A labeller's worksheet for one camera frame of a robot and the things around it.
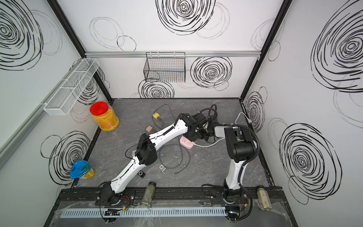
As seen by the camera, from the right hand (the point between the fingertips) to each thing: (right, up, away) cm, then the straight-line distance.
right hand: (193, 134), depth 97 cm
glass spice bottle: (-25, -26, -25) cm, 44 cm away
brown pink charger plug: (-32, +4, +2) cm, 32 cm away
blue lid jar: (-61, -14, -23) cm, 67 cm away
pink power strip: (-5, -4, -6) cm, 9 cm away
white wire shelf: (-71, +26, -21) cm, 78 cm away
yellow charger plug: (-28, +13, +11) cm, 33 cm away
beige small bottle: (+33, -28, -27) cm, 51 cm away
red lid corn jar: (-59, +13, -5) cm, 61 cm away
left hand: (-1, -2, -6) cm, 7 cm away
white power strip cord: (+19, -3, -2) cm, 19 cm away
